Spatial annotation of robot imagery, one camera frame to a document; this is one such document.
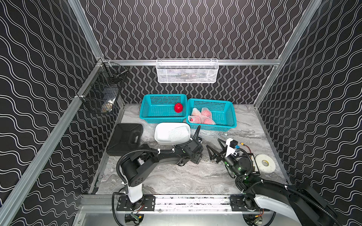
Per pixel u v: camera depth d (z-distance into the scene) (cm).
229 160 69
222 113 113
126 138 93
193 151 70
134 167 48
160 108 118
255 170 85
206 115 106
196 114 103
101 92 92
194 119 100
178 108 111
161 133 102
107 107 83
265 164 88
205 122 100
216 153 68
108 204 76
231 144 66
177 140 94
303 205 42
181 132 103
